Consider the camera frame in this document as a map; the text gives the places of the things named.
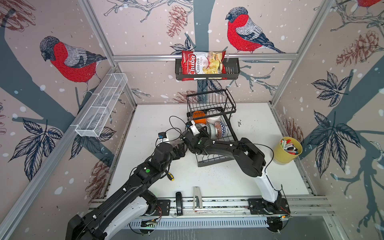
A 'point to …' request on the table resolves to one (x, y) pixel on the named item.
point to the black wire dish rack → (209, 109)
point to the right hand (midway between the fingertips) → (203, 131)
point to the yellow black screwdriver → (170, 176)
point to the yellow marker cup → (287, 150)
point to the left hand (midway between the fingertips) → (178, 145)
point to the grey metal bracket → (197, 192)
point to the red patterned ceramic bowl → (220, 128)
